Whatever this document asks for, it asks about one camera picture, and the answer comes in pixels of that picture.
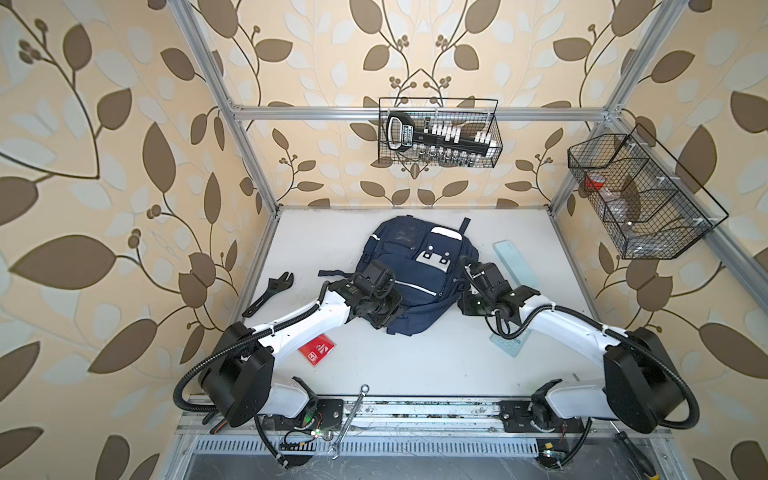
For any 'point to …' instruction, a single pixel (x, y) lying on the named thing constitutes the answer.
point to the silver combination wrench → (336, 447)
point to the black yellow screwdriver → (644, 464)
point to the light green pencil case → (515, 263)
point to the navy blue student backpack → (422, 261)
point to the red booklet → (316, 349)
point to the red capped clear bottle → (596, 181)
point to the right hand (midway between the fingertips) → (463, 305)
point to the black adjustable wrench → (274, 286)
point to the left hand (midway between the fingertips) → (412, 304)
